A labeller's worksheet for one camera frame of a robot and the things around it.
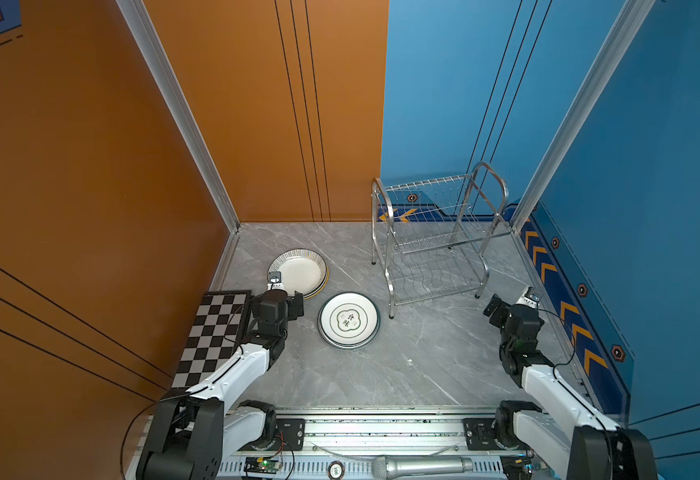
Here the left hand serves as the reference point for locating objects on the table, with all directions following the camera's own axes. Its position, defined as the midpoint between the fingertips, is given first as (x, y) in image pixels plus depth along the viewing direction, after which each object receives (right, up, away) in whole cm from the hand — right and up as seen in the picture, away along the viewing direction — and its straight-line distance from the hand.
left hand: (281, 289), depth 89 cm
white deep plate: (+3, +5, +14) cm, 15 cm away
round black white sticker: (+18, -40, -19) cm, 48 cm away
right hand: (+68, -3, -3) cm, 68 cm away
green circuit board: (0, -40, -18) cm, 44 cm away
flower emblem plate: (+20, -9, +1) cm, 22 cm away
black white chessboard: (-19, -13, -2) cm, 23 cm away
